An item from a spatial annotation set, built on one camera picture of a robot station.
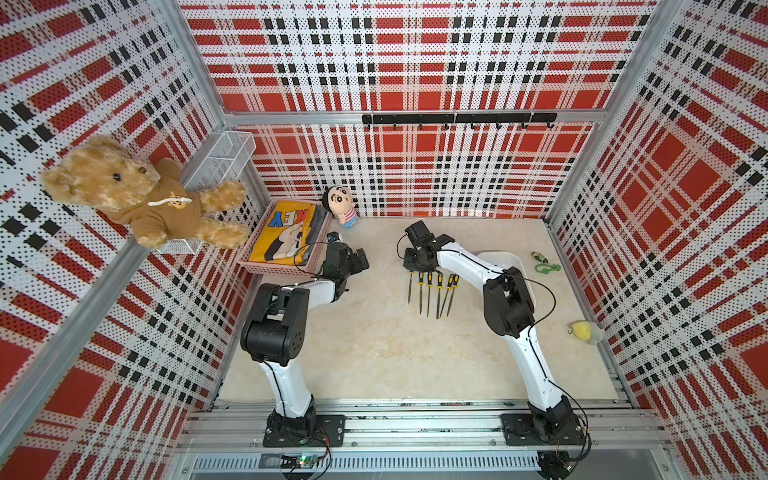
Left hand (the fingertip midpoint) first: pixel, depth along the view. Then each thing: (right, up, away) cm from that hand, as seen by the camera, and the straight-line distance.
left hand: (357, 254), depth 101 cm
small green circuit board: (-9, -48, -32) cm, 58 cm away
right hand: (+19, -3, +1) cm, 20 cm away
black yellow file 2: (+22, -10, 0) cm, 24 cm away
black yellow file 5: (+32, -10, 0) cm, 34 cm away
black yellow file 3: (+25, -11, 0) cm, 27 cm away
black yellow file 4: (+28, -11, 0) cm, 31 cm away
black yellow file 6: (+34, -11, 0) cm, 35 cm away
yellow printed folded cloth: (-27, +7, +7) cm, 29 cm away
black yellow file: (+19, -6, 0) cm, 20 cm away
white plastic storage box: (+52, -2, +2) cm, 52 cm away
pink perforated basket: (-15, +10, +9) cm, 20 cm away
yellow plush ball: (+69, -22, -14) cm, 74 cm away
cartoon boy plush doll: (-8, +20, +7) cm, 22 cm away
